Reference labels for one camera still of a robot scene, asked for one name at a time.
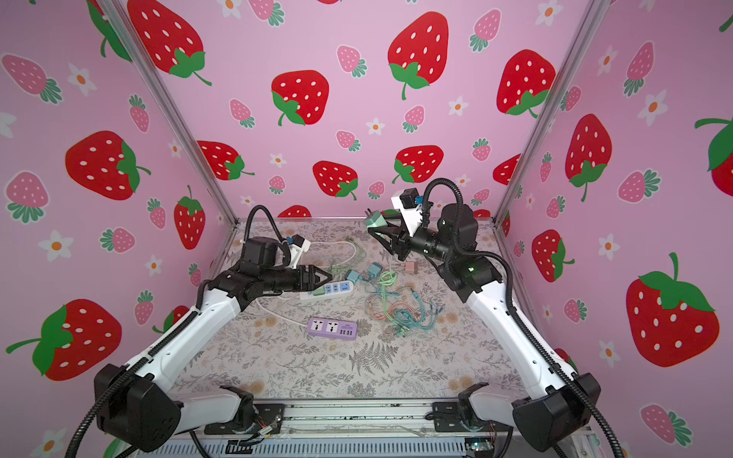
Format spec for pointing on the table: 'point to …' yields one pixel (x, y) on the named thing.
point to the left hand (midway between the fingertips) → (327, 277)
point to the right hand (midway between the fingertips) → (371, 228)
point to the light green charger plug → (319, 291)
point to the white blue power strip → (330, 289)
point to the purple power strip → (332, 328)
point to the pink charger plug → (411, 267)
